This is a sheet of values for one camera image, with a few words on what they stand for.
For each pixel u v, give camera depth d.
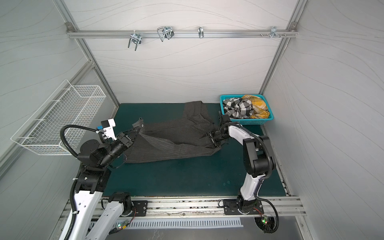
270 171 0.51
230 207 0.73
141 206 0.73
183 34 0.78
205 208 0.75
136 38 0.79
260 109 1.04
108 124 0.57
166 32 0.77
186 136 1.01
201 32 0.78
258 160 0.49
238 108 1.07
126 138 0.58
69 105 0.74
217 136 0.81
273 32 0.77
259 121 1.01
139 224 0.70
